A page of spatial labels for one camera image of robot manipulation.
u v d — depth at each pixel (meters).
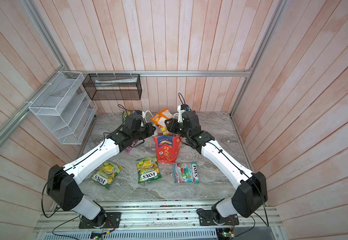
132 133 0.61
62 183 0.41
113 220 0.73
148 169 0.88
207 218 0.73
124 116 1.17
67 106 0.78
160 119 0.78
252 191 0.40
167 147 0.83
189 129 0.57
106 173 0.86
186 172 0.86
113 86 1.04
